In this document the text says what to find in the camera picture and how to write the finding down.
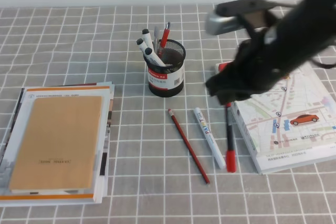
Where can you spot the white paint marker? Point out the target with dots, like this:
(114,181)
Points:
(210,139)

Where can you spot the red and black marker pen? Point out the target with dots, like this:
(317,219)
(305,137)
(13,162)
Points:
(230,153)

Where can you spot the black mesh pen holder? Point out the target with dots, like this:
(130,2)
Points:
(168,81)

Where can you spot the grey transparent pen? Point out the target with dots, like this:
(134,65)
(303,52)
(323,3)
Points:
(156,39)

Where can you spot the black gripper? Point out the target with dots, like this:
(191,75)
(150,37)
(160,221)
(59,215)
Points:
(253,71)

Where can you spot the tan classic notebook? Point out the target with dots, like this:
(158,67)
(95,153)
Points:
(59,144)

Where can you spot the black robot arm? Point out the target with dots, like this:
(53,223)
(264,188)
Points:
(276,46)

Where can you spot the white orange striped book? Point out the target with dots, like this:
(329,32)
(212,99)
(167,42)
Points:
(101,140)

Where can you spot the magazine under book stack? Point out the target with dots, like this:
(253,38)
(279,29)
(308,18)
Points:
(109,119)

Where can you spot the orange white map book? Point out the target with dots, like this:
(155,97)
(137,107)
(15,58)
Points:
(289,126)

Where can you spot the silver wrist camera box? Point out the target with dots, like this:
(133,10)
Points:
(217,25)

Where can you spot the white marker black cap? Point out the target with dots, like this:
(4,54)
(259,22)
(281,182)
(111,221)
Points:
(142,45)
(153,57)
(146,36)

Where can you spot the red pencil with eraser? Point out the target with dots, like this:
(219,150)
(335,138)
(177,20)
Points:
(189,147)

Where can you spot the red ballpoint pen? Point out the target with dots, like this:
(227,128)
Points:
(164,38)

